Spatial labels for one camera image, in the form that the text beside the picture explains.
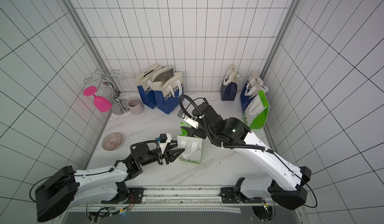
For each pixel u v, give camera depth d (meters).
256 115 0.85
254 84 0.98
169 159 0.67
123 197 0.66
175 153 0.66
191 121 0.54
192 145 0.67
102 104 0.88
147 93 0.98
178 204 0.71
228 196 0.73
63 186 0.42
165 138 0.62
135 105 1.04
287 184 0.37
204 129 0.44
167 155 0.64
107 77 0.89
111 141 0.90
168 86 0.92
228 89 1.05
